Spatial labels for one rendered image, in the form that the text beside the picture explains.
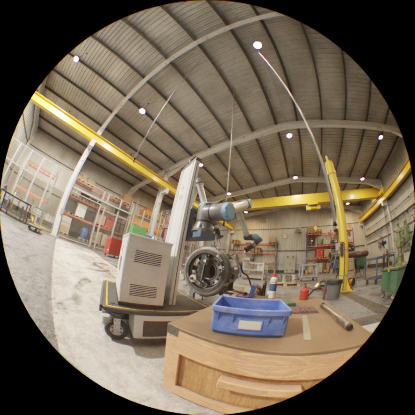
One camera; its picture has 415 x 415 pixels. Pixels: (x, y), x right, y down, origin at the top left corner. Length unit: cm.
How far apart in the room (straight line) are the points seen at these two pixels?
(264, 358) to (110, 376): 76
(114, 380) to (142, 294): 64
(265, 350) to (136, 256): 90
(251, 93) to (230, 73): 151
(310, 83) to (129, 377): 943
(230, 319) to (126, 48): 898
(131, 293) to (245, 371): 84
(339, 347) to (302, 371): 14
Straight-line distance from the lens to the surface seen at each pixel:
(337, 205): 493
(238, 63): 791
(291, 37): 804
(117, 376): 101
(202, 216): 128
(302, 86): 874
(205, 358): 63
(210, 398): 81
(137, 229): 924
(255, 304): 76
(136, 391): 94
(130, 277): 108
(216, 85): 820
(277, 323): 61
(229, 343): 56
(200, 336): 59
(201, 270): 218
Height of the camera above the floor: 76
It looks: 20 degrees up
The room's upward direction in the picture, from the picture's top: 9 degrees clockwise
